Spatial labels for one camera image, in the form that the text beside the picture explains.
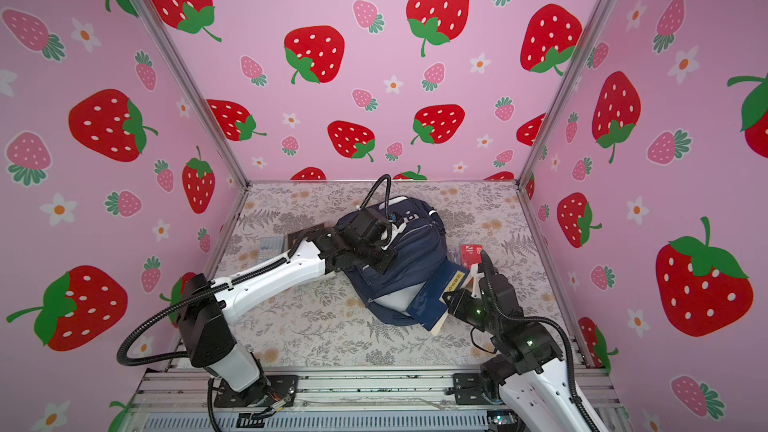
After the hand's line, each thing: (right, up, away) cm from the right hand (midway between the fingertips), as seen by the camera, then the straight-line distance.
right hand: (440, 295), depth 74 cm
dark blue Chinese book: (-3, -4, +5) cm, 7 cm away
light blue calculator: (-55, +9, +27) cm, 62 cm away
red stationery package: (+15, +6, +27) cm, 31 cm away
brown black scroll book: (-47, +12, +28) cm, 56 cm away
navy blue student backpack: (-5, +12, +6) cm, 14 cm away
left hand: (-11, +10, +5) cm, 15 cm away
